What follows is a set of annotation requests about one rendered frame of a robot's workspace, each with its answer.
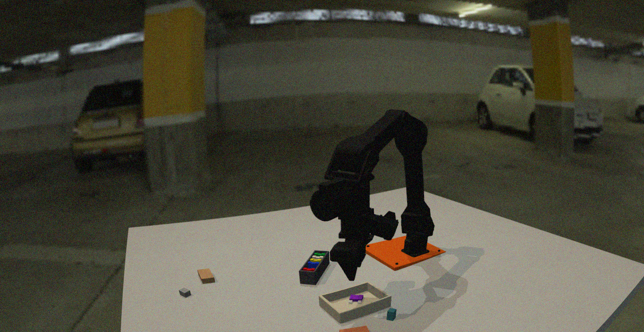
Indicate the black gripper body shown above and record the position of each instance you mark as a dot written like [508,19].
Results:
[352,250]

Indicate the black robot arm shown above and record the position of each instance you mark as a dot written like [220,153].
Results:
[360,154]

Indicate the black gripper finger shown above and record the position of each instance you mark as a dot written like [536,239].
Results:
[349,269]
[365,242]

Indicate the small teal block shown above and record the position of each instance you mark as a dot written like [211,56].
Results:
[391,314]

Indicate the violet blade fuse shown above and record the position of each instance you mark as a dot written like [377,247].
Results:
[357,298]

